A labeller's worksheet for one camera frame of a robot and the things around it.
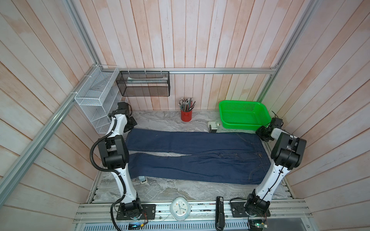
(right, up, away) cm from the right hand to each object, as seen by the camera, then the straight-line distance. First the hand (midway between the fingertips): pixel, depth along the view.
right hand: (257, 130), depth 105 cm
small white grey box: (-34, +3, -1) cm, 34 cm away
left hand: (-91, +3, -8) cm, 92 cm away
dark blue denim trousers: (-34, -17, -13) cm, 40 cm away
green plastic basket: (-5, +12, +13) cm, 19 cm away
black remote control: (-37, -41, -35) cm, 65 cm away
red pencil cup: (-53, +11, +5) cm, 54 cm away
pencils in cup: (-53, +19, -4) cm, 56 cm away
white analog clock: (-57, -39, -33) cm, 77 cm away
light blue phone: (-79, -26, -25) cm, 87 cm away
